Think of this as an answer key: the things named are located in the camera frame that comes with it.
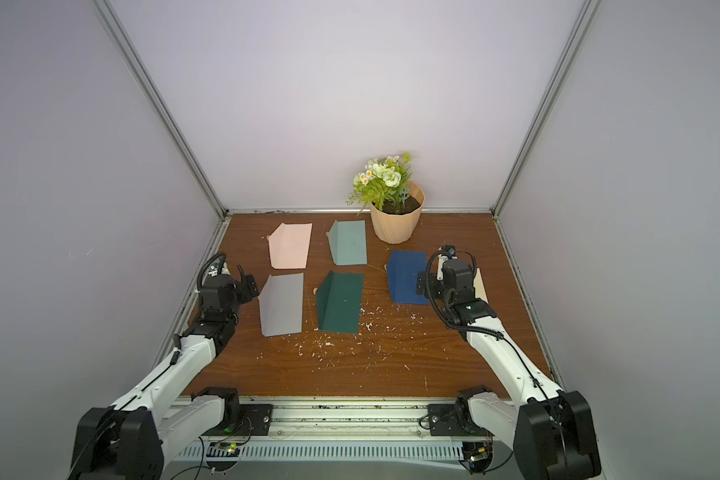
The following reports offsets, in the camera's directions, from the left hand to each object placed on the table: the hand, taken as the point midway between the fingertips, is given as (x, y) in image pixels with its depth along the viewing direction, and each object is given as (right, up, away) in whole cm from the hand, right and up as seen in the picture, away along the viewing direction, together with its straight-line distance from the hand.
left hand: (237, 275), depth 85 cm
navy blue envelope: (+51, 0, +18) cm, 54 cm away
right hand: (+59, +4, -2) cm, 59 cm away
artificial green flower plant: (+43, +27, +3) cm, 51 cm away
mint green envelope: (+31, +10, +24) cm, 40 cm away
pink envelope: (+8, +8, +25) cm, 27 cm away
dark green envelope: (+29, -10, +10) cm, 32 cm away
